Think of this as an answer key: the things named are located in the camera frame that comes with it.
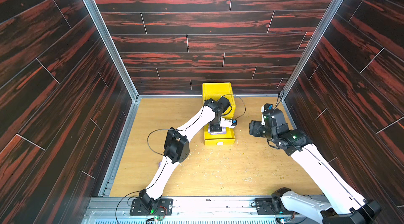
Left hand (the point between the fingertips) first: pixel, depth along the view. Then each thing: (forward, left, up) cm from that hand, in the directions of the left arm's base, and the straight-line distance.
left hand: (217, 127), depth 93 cm
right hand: (-8, -20, +15) cm, 26 cm away
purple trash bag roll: (-4, -3, +1) cm, 5 cm away
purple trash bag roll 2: (-29, +26, +15) cm, 41 cm away
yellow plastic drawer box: (+17, +2, +13) cm, 22 cm away
